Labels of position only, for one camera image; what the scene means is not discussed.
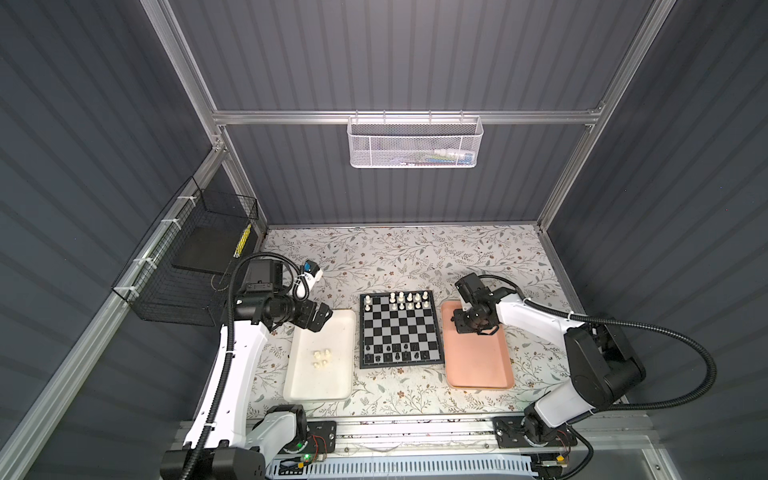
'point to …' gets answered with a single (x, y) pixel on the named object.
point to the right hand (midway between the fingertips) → (465, 326)
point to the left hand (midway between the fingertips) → (311, 306)
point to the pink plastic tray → (475, 361)
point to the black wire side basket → (180, 274)
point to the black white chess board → (399, 329)
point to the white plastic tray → (332, 382)
